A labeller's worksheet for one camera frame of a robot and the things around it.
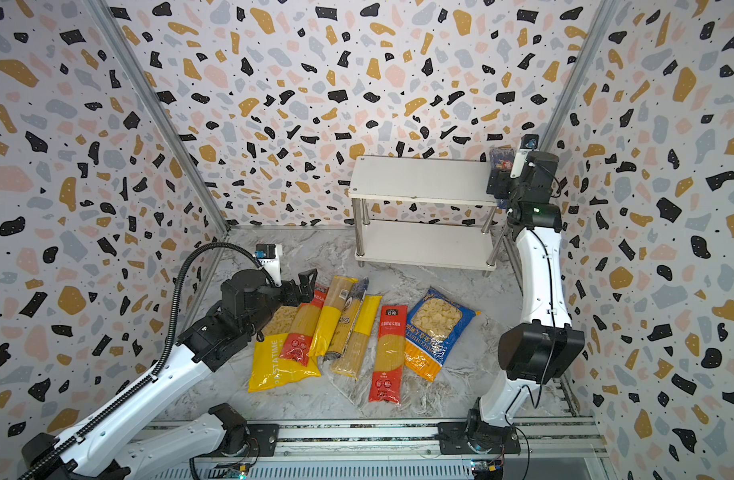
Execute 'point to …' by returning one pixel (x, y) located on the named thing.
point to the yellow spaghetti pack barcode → (338, 294)
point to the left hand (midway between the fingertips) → (300, 266)
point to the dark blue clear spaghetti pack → (347, 318)
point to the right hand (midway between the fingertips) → (510, 160)
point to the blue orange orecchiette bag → (437, 326)
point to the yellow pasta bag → (268, 370)
